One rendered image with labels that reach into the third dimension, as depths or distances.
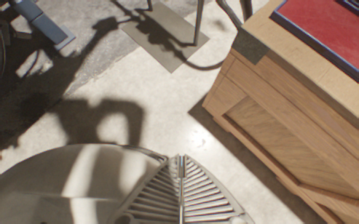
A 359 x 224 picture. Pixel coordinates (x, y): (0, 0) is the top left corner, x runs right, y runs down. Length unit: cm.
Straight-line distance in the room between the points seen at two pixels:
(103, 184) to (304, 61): 39
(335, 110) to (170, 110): 54
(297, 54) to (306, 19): 7
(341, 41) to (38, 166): 59
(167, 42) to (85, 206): 76
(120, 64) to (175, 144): 51
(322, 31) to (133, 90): 66
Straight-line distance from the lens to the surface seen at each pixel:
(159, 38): 86
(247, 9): 52
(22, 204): 48
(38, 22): 102
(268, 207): 78
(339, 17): 35
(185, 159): 17
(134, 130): 68
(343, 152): 36
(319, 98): 28
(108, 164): 34
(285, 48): 26
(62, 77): 96
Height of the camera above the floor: 63
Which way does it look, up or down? 76 degrees down
